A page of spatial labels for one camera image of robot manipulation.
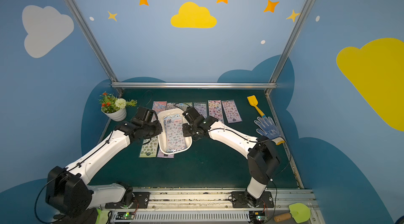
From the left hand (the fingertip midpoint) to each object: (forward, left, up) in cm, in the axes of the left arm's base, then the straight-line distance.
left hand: (165, 127), depth 83 cm
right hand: (0, -12, -1) cm, 12 cm away
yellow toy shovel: (+33, -57, -15) cm, 68 cm away
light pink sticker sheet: (-9, +4, -16) cm, 19 cm away
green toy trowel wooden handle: (-35, -67, -15) cm, 77 cm away
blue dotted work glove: (+10, -64, -16) cm, 66 cm away
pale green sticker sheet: (-6, +11, -15) cm, 19 cm away
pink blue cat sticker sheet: (+26, +12, -15) cm, 33 cm away
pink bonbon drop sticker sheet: (+27, +3, -15) cm, 31 cm away
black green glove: (-39, +27, -12) cm, 49 cm away
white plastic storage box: (-6, -13, -5) cm, 15 cm away
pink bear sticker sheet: (+24, -40, -16) cm, 50 cm away
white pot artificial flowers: (+15, +35, -4) cm, 38 cm away
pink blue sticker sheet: (+25, -29, -16) cm, 41 cm away
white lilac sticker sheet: (-3, -4, -4) cm, 6 cm away
